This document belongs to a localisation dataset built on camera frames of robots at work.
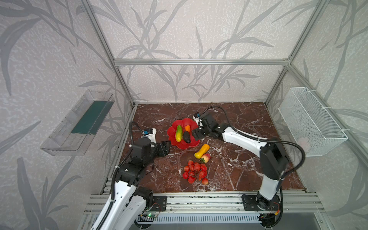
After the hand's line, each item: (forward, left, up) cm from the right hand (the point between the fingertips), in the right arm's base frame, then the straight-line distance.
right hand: (198, 125), depth 89 cm
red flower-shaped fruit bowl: (+3, +19, -10) cm, 21 cm away
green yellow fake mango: (0, +13, -10) cm, 17 cm away
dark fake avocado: (-3, +8, -10) cm, 13 cm away
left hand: (-14, +16, +8) cm, 23 cm away
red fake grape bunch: (-25, +3, -10) cm, 27 cm away
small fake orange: (+5, +7, -10) cm, 14 cm away
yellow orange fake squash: (-11, -4, -11) cm, 16 cm away
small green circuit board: (-46, +26, -13) cm, 54 cm away
